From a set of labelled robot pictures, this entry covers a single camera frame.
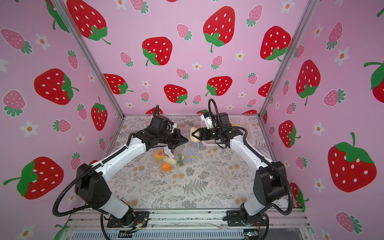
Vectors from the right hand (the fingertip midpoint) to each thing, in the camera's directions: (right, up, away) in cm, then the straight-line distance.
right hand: (195, 133), depth 81 cm
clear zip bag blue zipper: (-4, -8, -1) cm, 9 cm away
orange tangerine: (-17, -20, +5) cm, 27 cm away
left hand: (-3, -3, -4) cm, 5 cm away
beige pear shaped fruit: (-1, -2, -3) cm, 4 cm away
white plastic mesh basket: (+37, +8, +24) cm, 45 cm away
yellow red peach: (-23, -13, +10) cm, 28 cm away
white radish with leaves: (-8, -13, +2) cm, 16 cm away
